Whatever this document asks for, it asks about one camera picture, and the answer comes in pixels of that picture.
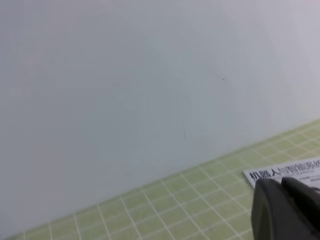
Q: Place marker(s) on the green checkered tablecloth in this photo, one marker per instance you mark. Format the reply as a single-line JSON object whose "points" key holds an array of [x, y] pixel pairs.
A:
{"points": [[210, 201]]}

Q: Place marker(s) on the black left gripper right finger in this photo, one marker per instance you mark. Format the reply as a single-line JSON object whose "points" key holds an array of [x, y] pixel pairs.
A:
{"points": [[305, 197]]}

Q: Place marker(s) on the white magazine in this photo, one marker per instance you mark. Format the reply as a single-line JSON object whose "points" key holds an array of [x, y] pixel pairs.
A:
{"points": [[306, 171]]}

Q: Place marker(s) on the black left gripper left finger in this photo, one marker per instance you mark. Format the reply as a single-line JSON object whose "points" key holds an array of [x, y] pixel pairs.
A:
{"points": [[275, 216]]}

